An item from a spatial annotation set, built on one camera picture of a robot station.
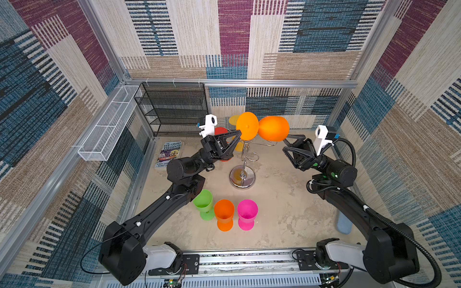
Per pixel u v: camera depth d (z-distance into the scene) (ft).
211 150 1.58
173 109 3.57
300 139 1.92
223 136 1.68
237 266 2.41
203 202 2.69
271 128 1.74
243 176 3.17
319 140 1.72
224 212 2.51
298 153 1.73
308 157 1.72
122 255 1.29
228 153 1.68
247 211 2.59
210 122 1.75
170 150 3.60
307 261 2.40
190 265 2.40
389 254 1.32
